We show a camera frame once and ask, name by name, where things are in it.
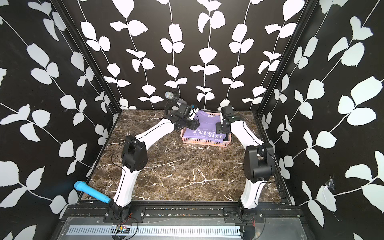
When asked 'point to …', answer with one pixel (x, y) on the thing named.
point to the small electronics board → (122, 229)
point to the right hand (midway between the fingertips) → (220, 125)
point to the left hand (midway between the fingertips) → (197, 119)
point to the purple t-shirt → (206, 130)
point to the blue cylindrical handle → (82, 186)
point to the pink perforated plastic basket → (224, 143)
